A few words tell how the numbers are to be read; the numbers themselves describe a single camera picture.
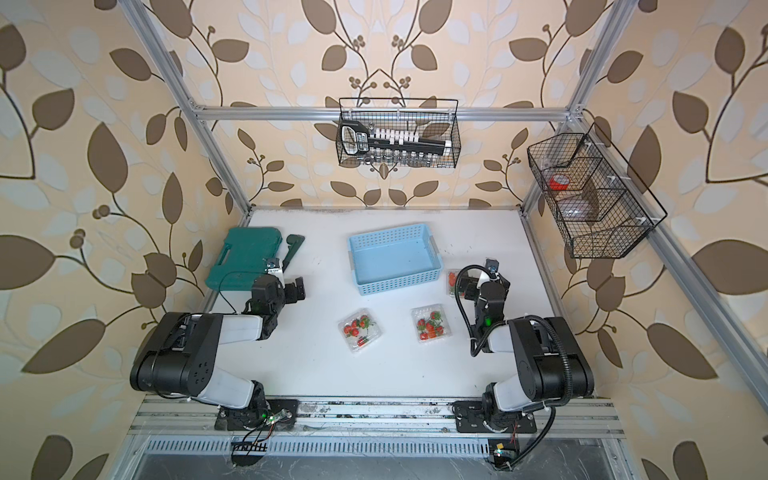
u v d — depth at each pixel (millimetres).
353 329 887
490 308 681
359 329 889
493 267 772
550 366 439
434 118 912
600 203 743
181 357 457
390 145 826
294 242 1083
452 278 990
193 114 920
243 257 1008
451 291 945
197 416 757
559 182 808
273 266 826
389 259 1060
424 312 912
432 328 887
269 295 738
